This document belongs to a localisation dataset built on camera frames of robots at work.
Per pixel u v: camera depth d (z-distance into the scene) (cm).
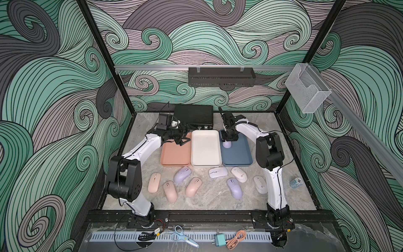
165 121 70
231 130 76
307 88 79
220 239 67
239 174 86
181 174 86
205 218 75
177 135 76
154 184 83
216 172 87
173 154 95
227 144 98
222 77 96
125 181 45
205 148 101
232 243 65
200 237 70
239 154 94
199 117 114
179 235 70
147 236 72
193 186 81
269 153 59
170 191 81
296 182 80
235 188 81
